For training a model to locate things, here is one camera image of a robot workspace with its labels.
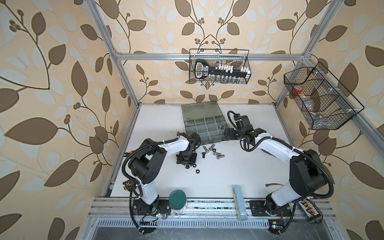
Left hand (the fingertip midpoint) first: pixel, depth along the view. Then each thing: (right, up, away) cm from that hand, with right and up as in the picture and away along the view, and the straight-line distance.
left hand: (188, 163), depth 89 cm
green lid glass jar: (-3, -11, -22) cm, 25 cm away
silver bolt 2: (+14, +7, +6) cm, 17 cm away
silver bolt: (+11, +7, +5) cm, 14 cm away
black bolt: (+9, +5, +4) cm, 11 cm away
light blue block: (+26, -15, -16) cm, 34 cm away
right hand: (+26, +18, +3) cm, 32 cm away
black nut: (+5, -4, -3) cm, 7 cm away
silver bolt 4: (+19, +4, +3) cm, 20 cm away
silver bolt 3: (+16, +5, +4) cm, 18 cm away
